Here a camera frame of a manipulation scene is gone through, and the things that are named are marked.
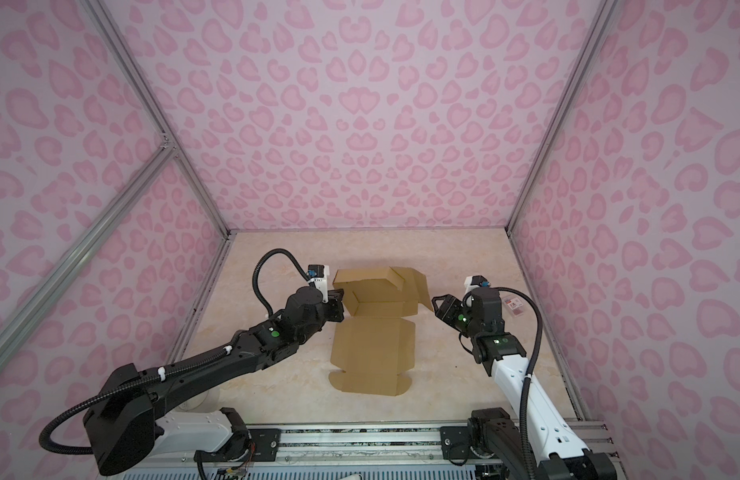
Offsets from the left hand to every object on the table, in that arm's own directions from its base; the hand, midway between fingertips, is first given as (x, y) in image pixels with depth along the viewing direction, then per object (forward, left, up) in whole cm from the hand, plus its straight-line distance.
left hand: (346, 287), depth 79 cm
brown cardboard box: (-11, -7, -13) cm, 18 cm away
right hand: (-3, -25, -3) cm, 25 cm away
